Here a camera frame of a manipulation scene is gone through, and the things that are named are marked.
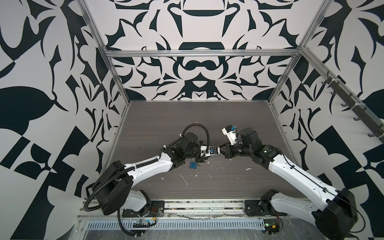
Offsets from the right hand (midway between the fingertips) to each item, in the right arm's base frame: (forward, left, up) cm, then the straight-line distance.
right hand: (217, 149), depth 75 cm
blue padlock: (-1, +12, -17) cm, 21 cm away
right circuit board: (-30, -24, -20) cm, 43 cm away
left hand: (+3, +1, -1) cm, 3 cm away
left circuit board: (-29, +37, -20) cm, 51 cm away
